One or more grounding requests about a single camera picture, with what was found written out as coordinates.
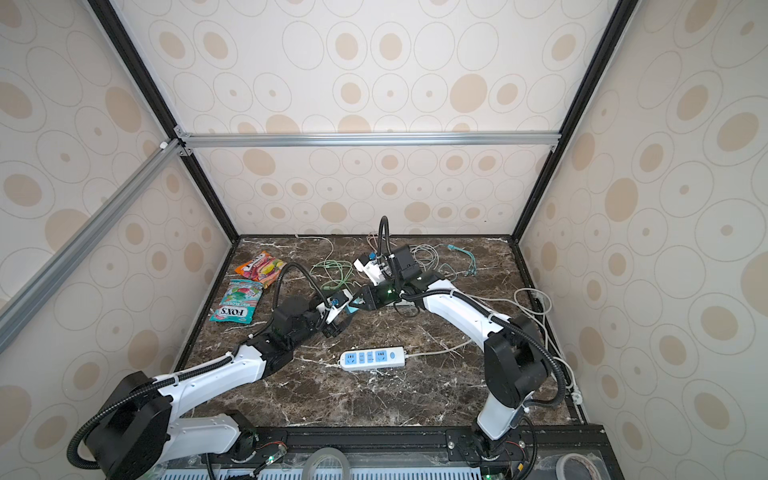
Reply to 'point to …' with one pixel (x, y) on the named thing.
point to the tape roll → (560, 468)
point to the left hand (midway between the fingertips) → (350, 295)
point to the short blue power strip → (372, 359)
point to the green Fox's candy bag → (239, 302)
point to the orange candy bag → (263, 268)
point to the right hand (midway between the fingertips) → (355, 301)
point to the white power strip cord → (515, 298)
